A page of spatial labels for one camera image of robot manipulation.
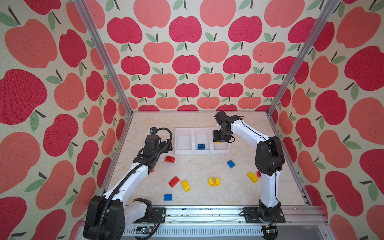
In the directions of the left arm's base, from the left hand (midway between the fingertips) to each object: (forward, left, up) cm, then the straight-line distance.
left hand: (166, 141), depth 86 cm
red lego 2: (-11, +9, -15) cm, 21 cm away
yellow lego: (+1, -31, -3) cm, 31 cm away
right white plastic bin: (+4, -34, -14) cm, 37 cm away
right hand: (+6, -33, -7) cm, 34 cm away
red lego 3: (-19, -4, -14) cm, 24 cm away
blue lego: (+4, -21, -13) cm, 25 cm away
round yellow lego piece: (-19, -27, -12) cm, 36 cm away
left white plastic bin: (+10, -10, -14) cm, 20 cm away
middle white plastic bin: (+15, -22, -14) cm, 30 cm away
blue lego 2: (-7, -40, -15) cm, 43 cm away
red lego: (-5, -1, -13) cm, 14 cm away
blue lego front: (-26, -2, -15) cm, 31 cm away
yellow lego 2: (-21, -11, -13) cm, 28 cm away
